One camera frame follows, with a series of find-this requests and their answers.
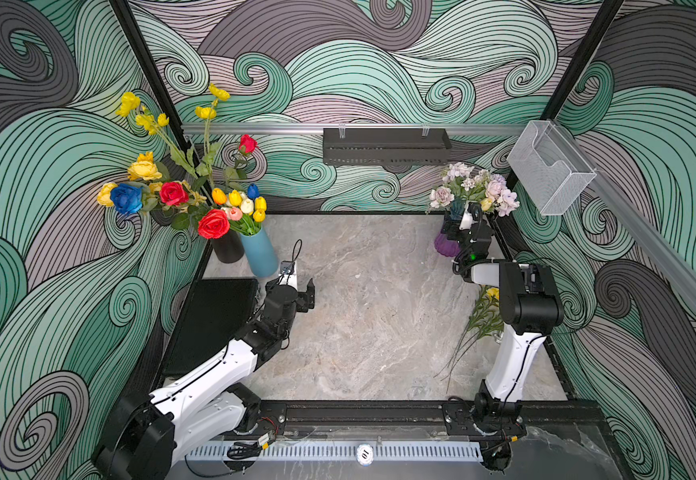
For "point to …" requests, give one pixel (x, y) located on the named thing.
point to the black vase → (229, 248)
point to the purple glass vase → (447, 240)
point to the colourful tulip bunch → (246, 211)
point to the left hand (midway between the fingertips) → (296, 276)
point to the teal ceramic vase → (260, 254)
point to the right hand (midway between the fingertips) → (457, 212)
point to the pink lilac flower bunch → (483, 187)
